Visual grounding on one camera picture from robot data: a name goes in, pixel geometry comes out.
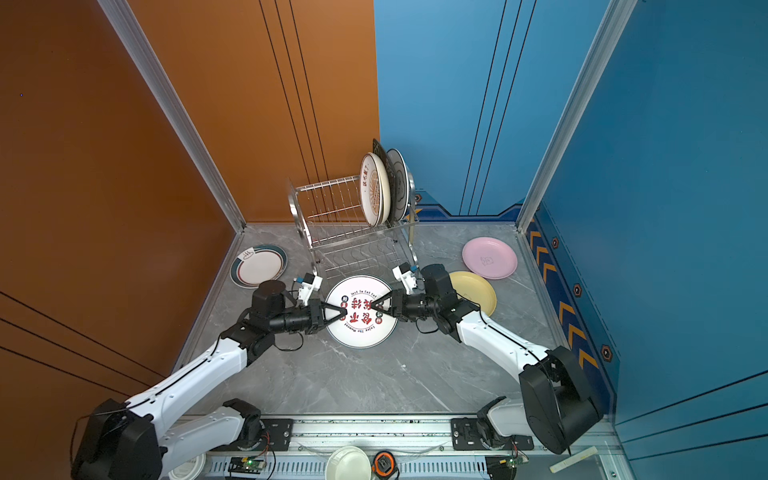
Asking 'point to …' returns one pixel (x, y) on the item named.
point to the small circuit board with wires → (503, 467)
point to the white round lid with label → (191, 469)
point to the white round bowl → (348, 463)
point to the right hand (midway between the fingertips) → (373, 309)
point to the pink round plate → (490, 257)
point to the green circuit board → (246, 465)
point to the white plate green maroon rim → (257, 264)
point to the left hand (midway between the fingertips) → (347, 312)
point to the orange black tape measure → (384, 464)
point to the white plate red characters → (363, 325)
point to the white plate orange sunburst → (371, 191)
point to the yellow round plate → (475, 288)
